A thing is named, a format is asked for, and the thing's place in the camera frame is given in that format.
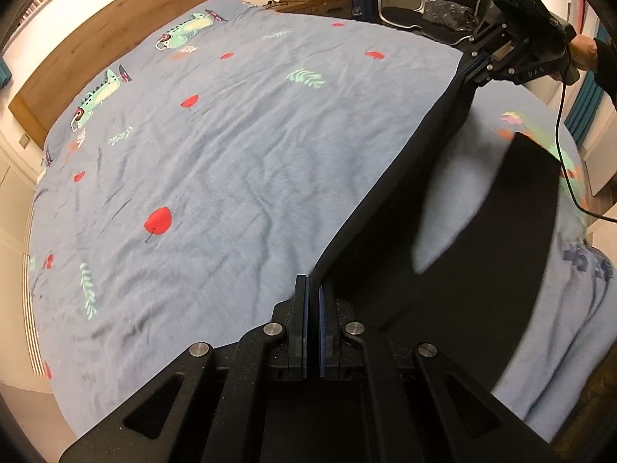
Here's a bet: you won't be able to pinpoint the teal curtain right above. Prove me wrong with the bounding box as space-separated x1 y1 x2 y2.
565 24 616 147

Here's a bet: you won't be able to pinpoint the black office chair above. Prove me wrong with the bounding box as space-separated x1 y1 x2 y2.
379 0 488 47

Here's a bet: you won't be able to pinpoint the blue patterned bed sheet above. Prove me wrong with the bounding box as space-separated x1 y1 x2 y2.
29 0 616 440

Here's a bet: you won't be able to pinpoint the teal curtain left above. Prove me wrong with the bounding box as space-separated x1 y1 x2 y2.
0 59 13 89

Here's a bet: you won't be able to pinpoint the wooden headboard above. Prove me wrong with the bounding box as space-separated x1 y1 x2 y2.
8 0 205 146

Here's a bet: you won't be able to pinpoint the white wardrobe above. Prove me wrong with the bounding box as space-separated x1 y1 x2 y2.
1 152 50 394

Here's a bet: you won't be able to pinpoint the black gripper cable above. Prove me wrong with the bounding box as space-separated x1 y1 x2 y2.
553 76 617 224

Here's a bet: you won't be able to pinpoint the dark blue bag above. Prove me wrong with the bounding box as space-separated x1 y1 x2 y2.
350 0 379 23

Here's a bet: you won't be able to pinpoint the black pants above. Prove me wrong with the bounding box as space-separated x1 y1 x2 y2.
307 50 575 394

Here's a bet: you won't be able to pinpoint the teal curtain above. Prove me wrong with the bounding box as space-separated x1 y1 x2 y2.
0 59 13 89
565 24 616 147

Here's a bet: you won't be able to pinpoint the person's right hand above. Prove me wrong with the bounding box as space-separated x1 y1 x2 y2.
569 35 598 72

